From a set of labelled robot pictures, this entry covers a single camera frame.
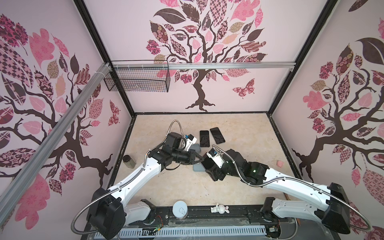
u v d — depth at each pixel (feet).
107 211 1.27
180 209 2.33
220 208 2.42
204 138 3.54
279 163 3.00
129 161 2.80
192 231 2.29
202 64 3.08
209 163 2.19
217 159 2.11
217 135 3.51
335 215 1.25
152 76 3.11
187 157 2.16
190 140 2.32
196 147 3.22
